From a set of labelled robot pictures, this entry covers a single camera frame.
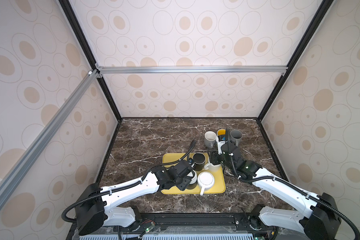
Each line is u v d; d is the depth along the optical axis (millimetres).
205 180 795
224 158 614
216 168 869
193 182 795
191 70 899
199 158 879
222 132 1015
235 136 982
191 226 733
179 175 583
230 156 567
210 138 941
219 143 695
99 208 401
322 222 386
